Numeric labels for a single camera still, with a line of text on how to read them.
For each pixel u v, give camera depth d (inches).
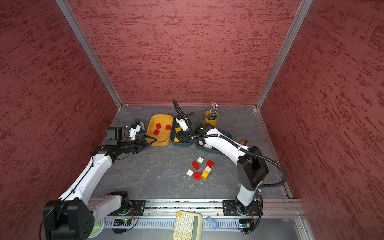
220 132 22.4
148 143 29.1
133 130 29.2
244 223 27.9
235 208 26.3
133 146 27.3
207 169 34.4
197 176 33.0
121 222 28.1
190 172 33.6
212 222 27.2
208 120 38.1
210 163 35.4
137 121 39.5
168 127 41.8
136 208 29.3
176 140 37.8
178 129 40.7
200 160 35.6
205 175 32.4
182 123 29.8
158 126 42.0
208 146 36.9
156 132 40.8
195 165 34.5
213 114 39.6
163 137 39.4
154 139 29.4
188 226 26.8
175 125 41.7
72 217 15.2
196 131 24.7
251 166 17.8
